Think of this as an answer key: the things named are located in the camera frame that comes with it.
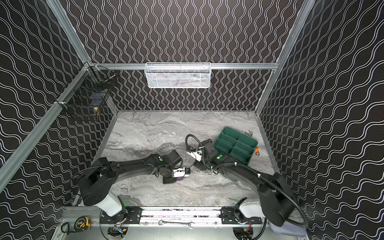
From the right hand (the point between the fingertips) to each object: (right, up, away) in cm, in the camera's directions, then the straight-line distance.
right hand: (200, 156), depth 87 cm
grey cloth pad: (+40, -29, -18) cm, 53 cm away
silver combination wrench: (-19, -29, -14) cm, 38 cm away
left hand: (-13, -13, -2) cm, 18 cm away
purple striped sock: (-11, -9, -9) cm, 17 cm away
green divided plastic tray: (+25, +6, +9) cm, 27 cm away
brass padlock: (-58, +26, -4) cm, 64 cm away
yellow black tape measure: (-56, -28, -17) cm, 65 cm away
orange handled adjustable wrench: (+37, +1, +9) cm, 38 cm away
